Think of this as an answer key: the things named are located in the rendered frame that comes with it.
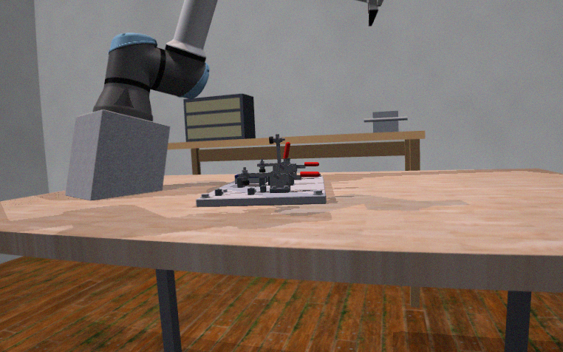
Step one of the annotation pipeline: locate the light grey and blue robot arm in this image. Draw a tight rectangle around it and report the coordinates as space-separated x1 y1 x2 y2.
93 0 218 121

